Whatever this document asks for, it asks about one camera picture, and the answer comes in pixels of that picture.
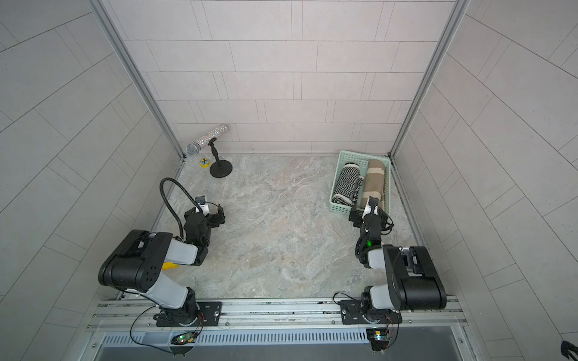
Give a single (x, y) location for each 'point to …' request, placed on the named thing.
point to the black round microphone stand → (220, 168)
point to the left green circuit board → (184, 338)
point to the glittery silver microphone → (194, 147)
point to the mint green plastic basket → (361, 159)
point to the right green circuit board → (378, 337)
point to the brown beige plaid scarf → (374, 183)
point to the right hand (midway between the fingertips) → (366, 203)
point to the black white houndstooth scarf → (349, 182)
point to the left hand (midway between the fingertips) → (211, 202)
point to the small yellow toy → (205, 163)
